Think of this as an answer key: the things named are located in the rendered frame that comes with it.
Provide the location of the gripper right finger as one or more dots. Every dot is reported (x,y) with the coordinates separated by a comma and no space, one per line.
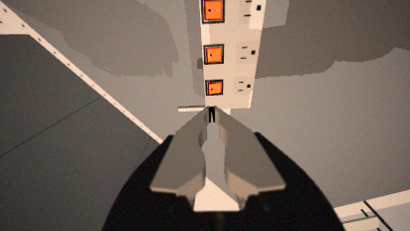
(253,165)

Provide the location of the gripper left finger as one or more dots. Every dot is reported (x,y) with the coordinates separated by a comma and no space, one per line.
(176,167)

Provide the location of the white power strip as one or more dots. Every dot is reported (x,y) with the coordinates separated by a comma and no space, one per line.
(231,33)

